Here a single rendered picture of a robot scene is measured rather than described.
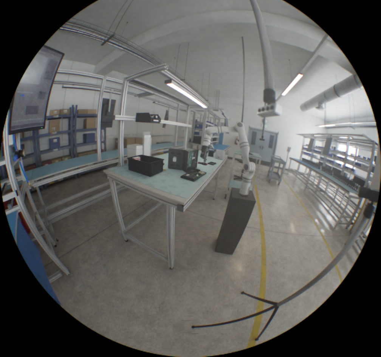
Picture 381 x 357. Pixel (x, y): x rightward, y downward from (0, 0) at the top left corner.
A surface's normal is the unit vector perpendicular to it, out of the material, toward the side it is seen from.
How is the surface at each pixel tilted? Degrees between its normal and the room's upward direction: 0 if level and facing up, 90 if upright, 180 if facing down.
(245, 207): 90
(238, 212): 90
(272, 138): 90
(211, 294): 0
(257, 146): 90
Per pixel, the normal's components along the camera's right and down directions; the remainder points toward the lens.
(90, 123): 0.91, 0.19
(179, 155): -0.12, 0.27
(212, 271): 0.09, -0.96
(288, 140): -0.40, 0.22
